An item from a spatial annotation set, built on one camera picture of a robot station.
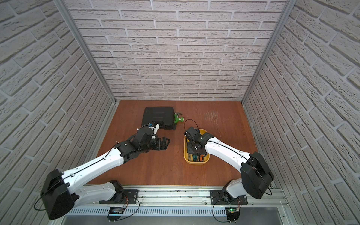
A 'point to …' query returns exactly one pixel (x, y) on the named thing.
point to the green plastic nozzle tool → (176, 119)
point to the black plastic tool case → (163, 116)
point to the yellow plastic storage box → (206, 157)
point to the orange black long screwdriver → (201, 159)
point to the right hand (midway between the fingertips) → (193, 150)
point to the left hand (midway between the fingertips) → (166, 139)
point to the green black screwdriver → (195, 157)
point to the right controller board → (232, 213)
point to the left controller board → (115, 213)
